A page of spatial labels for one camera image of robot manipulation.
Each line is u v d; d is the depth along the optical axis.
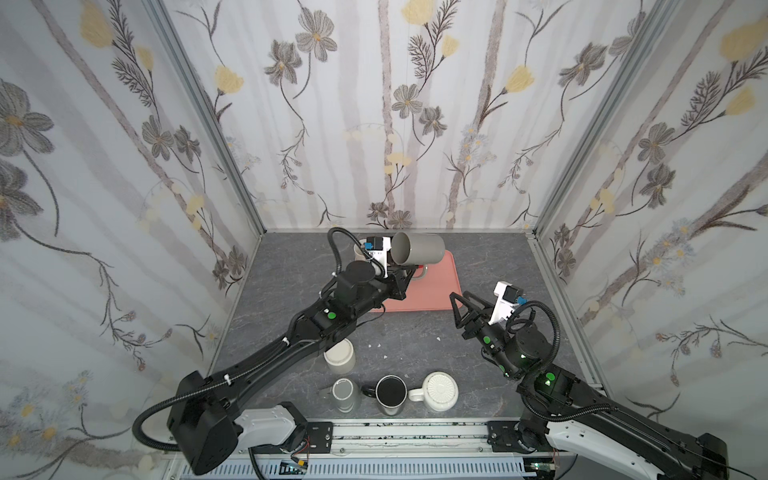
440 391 0.75
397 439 0.76
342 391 0.73
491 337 0.59
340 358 0.80
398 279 0.61
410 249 0.65
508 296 0.59
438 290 0.66
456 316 0.64
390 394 0.74
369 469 0.70
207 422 0.38
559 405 0.53
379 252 0.63
